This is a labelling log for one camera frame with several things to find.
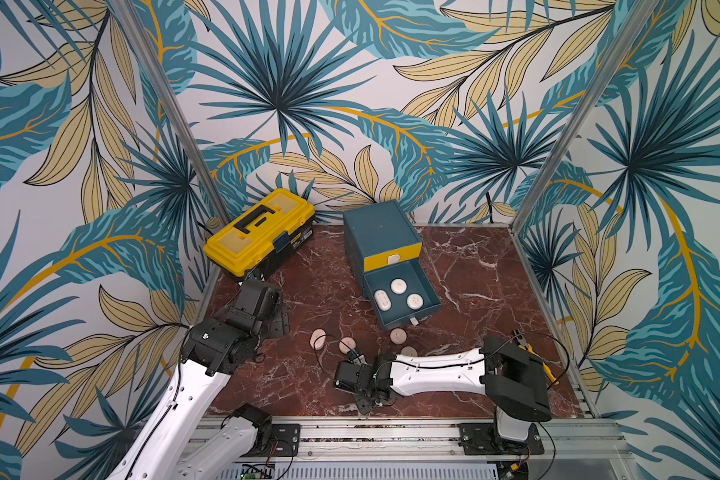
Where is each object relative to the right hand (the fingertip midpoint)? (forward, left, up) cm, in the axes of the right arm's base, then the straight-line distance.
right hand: (364, 399), depth 80 cm
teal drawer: (+23, -11, +6) cm, 26 cm away
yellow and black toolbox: (+46, +30, +18) cm, 58 cm away
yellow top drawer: (+32, -9, +20) cm, 39 cm away
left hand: (+12, +23, +22) cm, 34 cm away
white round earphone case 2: (+25, -16, +8) cm, 30 cm away
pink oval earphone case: (+15, +12, +2) cm, 20 cm away
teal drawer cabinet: (+39, -5, +21) cm, 45 cm away
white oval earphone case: (+24, -6, +9) cm, 27 cm away
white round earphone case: (+30, -11, +9) cm, 33 cm away
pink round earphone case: (+15, +4, +2) cm, 15 cm away
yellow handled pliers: (+13, -48, +1) cm, 50 cm away
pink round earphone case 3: (+13, -14, +1) cm, 19 cm away
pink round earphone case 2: (+17, -11, +1) cm, 20 cm away
